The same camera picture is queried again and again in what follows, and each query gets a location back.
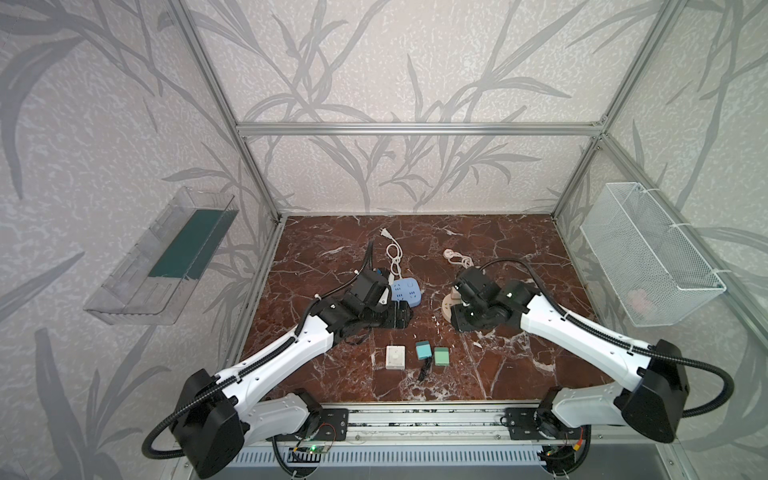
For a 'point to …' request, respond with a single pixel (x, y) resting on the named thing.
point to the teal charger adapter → (423, 349)
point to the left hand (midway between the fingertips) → (406, 307)
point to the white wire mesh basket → (652, 270)
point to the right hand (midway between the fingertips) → (457, 310)
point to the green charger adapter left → (441, 356)
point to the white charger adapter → (395, 357)
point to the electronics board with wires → (319, 441)
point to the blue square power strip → (406, 289)
